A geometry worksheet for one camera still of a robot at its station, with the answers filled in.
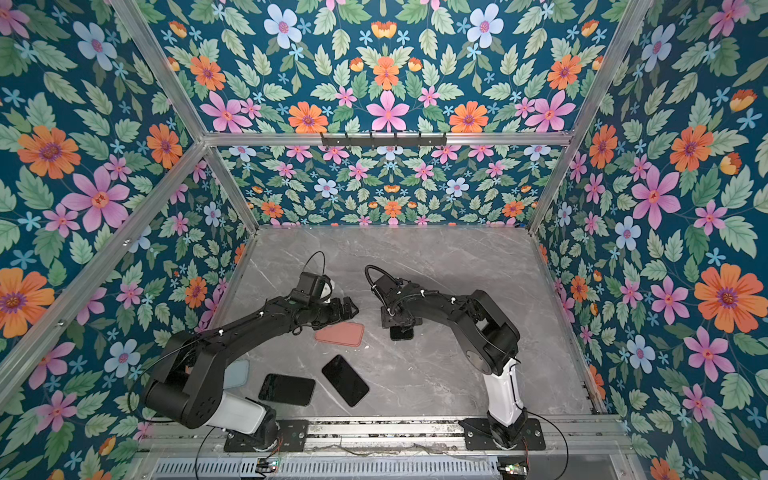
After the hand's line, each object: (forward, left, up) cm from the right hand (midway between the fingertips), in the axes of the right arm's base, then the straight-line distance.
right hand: (397, 318), depth 95 cm
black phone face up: (-19, +14, 0) cm, 24 cm away
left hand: (-1, +13, +9) cm, 16 cm away
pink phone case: (-5, +17, +1) cm, 17 cm away
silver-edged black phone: (-6, 0, +1) cm, 6 cm away
